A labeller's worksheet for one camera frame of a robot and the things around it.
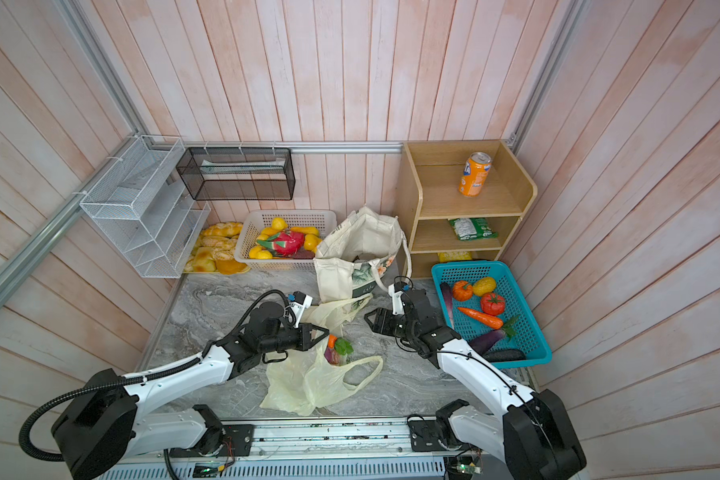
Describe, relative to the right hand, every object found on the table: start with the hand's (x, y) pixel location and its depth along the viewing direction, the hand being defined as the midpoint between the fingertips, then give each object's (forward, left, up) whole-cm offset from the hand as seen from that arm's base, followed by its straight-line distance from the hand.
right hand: (371, 317), depth 84 cm
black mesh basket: (+49, +48, +15) cm, 70 cm away
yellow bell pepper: (+16, -38, -7) cm, 42 cm away
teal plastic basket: (+2, -45, -6) cm, 45 cm away
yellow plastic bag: (-19, +16, +2) cm, 25 cm away
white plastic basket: (+39, +45, -2) cm, 60 cm away
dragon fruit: (+30, +31, -2) cm, 44 cm away
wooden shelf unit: (+29, -26, +19) cm, 43 cm away
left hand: (-8, +12, +1) cm, 14 cm away
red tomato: (+9, -39, -6) cm, 40 cm away
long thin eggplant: (+13, -26, -8) cm, 30 cm away
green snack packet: (+27, -32, +9) cm, 43 cm away
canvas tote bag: (+29, +6, -6) cm, 30 cm away
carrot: (+4, -36, -9) cm, 37 cm away
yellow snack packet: (+29, -31, -8) cm, 43 cm away
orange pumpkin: (+14, -30, -7) cm, 34 cm away
